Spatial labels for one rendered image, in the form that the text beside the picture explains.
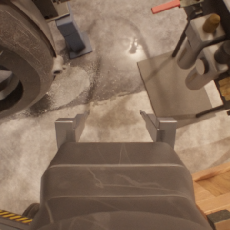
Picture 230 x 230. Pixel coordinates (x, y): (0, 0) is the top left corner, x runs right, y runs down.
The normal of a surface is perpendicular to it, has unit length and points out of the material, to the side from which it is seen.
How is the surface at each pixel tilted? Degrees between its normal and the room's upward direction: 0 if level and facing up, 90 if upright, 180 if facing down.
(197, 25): 0
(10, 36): 87
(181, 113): 0
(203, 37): 0
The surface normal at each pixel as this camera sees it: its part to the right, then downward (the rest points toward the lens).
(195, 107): -0.10, -0.13
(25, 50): 0.55, 0.82
